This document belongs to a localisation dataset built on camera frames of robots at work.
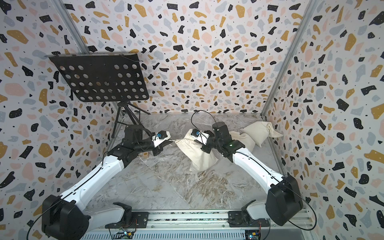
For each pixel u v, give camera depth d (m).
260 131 1.00
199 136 0.66
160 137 0.64
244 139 0.95
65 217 0.38
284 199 0.41
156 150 0.68
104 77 0.75
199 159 0.78
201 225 0.73
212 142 0.67
